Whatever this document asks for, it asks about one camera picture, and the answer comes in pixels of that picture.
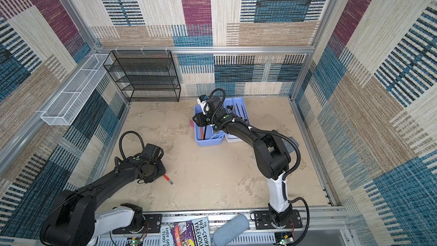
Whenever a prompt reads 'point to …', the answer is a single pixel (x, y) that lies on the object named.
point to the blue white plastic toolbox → (206, 136)
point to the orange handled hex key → (202, 132)
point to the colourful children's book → (194, 232)
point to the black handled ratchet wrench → (230, 108)
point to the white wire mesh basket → (63, 110)
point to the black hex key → (205, 132)
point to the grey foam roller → (235, 227)
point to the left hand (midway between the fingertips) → (162, 169)
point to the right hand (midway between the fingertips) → (197, 118)
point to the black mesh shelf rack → (145, 76)
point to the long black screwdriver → (239, 112)
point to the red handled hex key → (168, 179)
